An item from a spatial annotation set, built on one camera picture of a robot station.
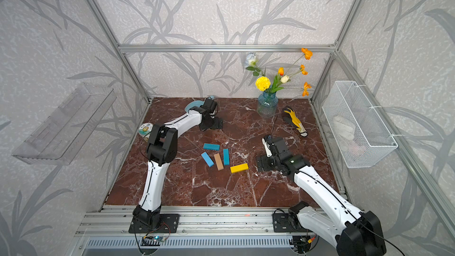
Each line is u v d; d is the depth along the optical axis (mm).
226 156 937
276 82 959
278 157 608
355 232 378
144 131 945
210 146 966
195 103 1203
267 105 1044
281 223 732
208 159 926
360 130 608
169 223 736
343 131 756
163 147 600
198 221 753
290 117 1077
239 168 896
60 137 667
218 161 912
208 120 823
